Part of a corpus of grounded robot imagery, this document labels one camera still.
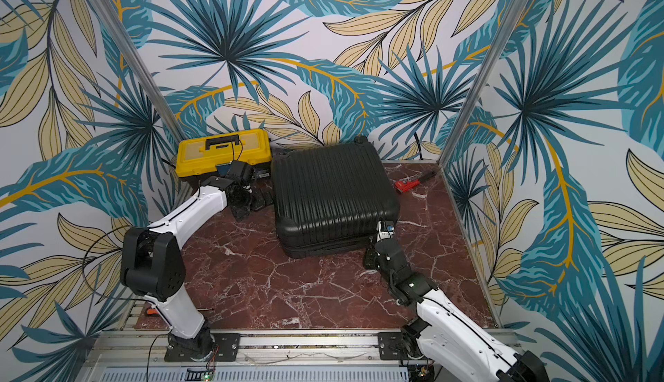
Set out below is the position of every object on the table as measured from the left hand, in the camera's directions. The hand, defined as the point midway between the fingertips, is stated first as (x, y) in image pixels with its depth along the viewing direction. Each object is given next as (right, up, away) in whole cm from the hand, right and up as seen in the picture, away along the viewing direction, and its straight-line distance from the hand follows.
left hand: (264, 209), depth 90 cm
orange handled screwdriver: (-30, -29, -13) cm, 44 cm away
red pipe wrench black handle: (+54, +9, +21) cm, 59 cm away
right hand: (+35, -11, -7) cm, 38 cm away
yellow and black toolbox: (-28, +19, +9) cm, 35 cm away
